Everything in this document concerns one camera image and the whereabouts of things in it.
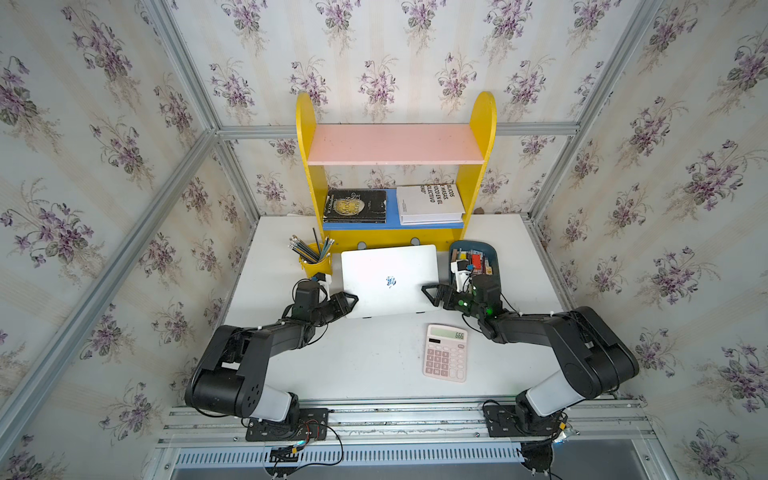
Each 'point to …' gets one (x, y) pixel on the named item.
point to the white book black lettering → (432, 203)
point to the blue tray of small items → (479, 257)
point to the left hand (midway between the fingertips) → (358, 304)
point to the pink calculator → (445, 356)
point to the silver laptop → (390, 281)
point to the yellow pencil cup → (325, 266)
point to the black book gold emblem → (356, 206)
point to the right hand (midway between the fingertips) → (434, 290)
